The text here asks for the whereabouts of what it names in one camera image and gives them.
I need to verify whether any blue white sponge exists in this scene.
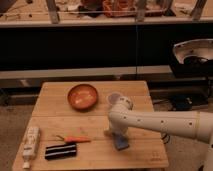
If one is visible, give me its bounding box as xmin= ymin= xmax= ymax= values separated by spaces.
xmin=114 ymin=142 xmax=129 ymax=150

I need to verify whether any black striped rectangular box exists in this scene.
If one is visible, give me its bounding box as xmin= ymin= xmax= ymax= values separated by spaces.
xmin=45 ymin=144 xmax=77 ymax=160

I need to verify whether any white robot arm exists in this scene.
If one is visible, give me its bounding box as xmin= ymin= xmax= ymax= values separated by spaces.
xmin=108 ymin=96 xmax=213 ymax=171

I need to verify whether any white plastic bottle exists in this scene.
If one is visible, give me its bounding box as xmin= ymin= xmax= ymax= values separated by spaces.
xmin=22 ymin=126 xmax=40 ymax=170

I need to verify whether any black cable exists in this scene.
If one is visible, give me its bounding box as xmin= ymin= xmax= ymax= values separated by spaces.
xmin=161 ymin=132 xmax=171 ymax=145

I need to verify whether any orange handled tool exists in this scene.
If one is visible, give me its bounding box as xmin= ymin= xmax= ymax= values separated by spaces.
xmin=55 ymin=135 xmax=91 ymax=143

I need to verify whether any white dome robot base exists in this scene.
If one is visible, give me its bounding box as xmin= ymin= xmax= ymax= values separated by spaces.
xmin=173 ymin=39 xmax=213 ymax=64

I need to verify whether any orange crate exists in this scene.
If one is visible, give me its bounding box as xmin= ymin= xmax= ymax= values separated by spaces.
xmin=102 ymin=0 xmax=135 ymax=17

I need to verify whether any wooden folding table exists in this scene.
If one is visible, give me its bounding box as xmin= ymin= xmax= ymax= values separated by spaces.
xmin=29 ymin=81 xmax=168 ymax=171

